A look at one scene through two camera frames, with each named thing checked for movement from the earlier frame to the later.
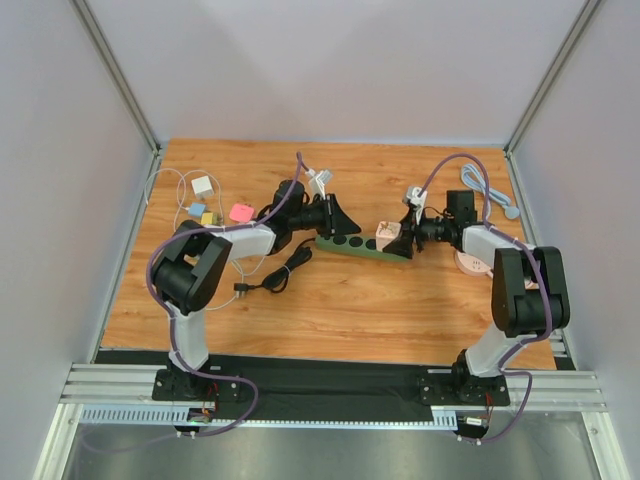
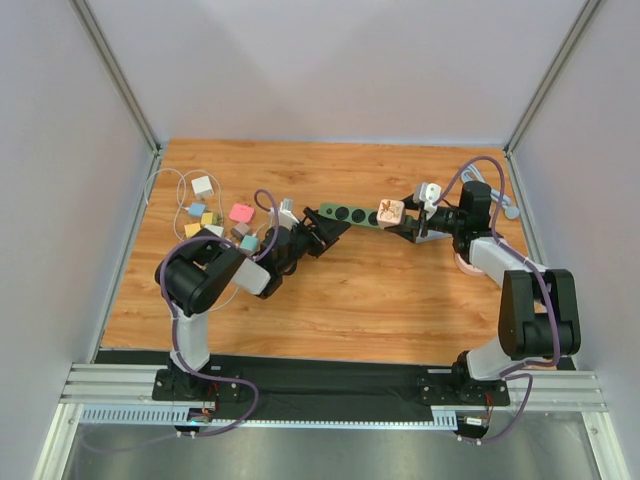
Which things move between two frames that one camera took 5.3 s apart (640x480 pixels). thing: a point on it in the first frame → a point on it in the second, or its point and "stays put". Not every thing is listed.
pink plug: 241,212 stays put
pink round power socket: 472,264 stays put
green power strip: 363,246 → 355,215
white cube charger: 202,187 stays put
